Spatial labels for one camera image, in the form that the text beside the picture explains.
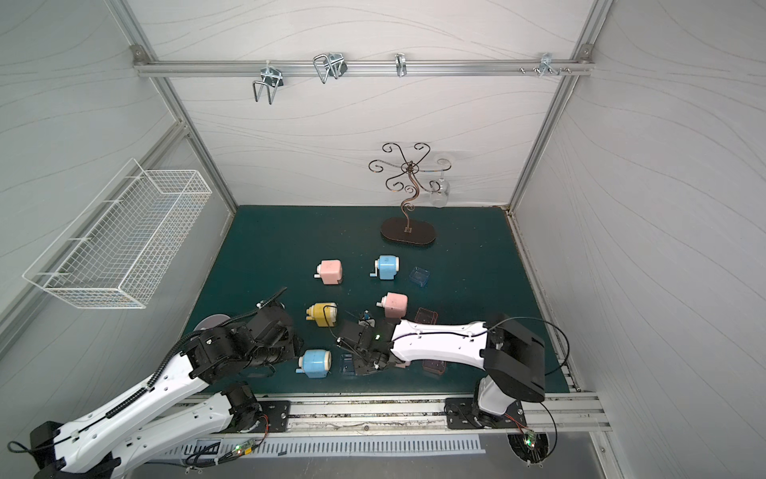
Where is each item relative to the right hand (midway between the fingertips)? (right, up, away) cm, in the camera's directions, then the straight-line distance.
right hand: (362, 363), depth 78 cm
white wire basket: (-56, +31, -9) cm, 65 cm away
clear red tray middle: (+18, +9, +12) cm, 24 cm away
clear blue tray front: (-5, -2, +4) cm, 7 cm away
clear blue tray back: (+18, +20, +24) cm, 36 cm away
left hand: (-15, +6, -5) cm, 17 cm away
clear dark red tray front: (+20, -2, +4) cm, 20 cm away
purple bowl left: (-44, +9, +6) cm, 45 cm away
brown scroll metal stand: (+14, +36, +33) cm, 51 cm away
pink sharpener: (-12, +22, +16) cm, 30 cm away
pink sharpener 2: (+9, +14, +8) cm, 18 cm away
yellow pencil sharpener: (-11, +12, +6) cm, 17 cm away
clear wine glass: (+24, +48, +22) cm, 58 cm away
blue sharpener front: (-12, +1, -3) cm, 12 cm away
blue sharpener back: (+6, +24, +17) cm, 30 cm away
